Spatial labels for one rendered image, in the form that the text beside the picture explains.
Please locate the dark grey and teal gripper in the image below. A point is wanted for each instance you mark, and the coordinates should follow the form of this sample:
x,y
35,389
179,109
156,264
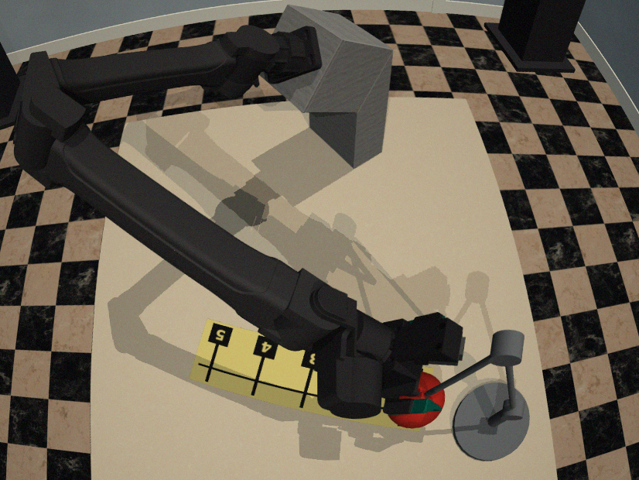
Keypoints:
x,y
392,389

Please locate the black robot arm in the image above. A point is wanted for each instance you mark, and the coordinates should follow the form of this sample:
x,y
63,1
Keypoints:
x,y
55,147

